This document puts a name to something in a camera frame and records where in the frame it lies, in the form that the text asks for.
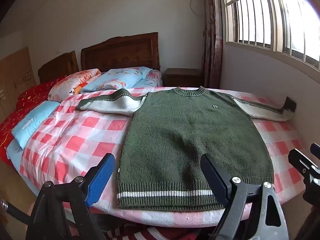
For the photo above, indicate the large carved wooden headboard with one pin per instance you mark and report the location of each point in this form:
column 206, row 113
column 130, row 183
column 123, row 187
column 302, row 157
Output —
column 120, row 52

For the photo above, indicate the pink checked bed sheet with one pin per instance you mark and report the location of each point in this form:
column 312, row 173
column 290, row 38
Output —
column 75, row 140

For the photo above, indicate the green knit sweater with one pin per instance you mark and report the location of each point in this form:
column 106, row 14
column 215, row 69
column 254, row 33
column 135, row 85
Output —
column 190, row 135

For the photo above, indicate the plain light blue pillow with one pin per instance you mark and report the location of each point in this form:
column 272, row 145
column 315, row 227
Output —
column 32, row 122

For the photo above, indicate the floral pink curtain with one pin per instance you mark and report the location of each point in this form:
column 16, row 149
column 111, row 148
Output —
column 212, row 35

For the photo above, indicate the orange floral quilt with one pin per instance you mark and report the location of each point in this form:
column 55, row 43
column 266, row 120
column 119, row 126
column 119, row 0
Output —
column 71, row 82

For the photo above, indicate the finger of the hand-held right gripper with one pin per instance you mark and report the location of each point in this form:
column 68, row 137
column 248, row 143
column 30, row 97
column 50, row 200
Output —
column 303, row 165
column 315, row 148

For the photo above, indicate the dark wooden nightstand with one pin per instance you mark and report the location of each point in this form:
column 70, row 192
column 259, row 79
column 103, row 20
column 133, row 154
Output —
column 182, row 77

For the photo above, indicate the black metal rod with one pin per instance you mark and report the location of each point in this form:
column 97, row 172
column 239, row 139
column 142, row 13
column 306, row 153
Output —
column 15, row 211

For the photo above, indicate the light wooden wardrobe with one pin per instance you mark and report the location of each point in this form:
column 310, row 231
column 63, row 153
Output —
column 15, row 75

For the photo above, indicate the red patterned blanket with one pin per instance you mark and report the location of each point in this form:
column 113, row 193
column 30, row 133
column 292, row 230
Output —
column 27, row 97

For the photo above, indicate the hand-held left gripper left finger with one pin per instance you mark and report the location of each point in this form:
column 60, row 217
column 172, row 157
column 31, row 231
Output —
column 100, row 180

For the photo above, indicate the red striped cloth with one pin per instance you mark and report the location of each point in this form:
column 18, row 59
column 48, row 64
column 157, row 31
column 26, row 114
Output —
column 155, row 233

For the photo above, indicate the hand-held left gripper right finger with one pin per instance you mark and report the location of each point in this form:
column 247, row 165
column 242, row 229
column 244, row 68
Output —
column 212, row 177

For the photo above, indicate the barred window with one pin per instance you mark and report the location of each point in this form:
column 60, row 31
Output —
column 272, row 17

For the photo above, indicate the small wooden headboard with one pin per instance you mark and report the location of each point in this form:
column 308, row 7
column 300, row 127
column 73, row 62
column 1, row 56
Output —
column 58, row 67

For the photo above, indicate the blue floral pillow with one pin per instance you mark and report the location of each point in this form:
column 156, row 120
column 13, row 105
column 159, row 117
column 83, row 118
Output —
column 117, row 80

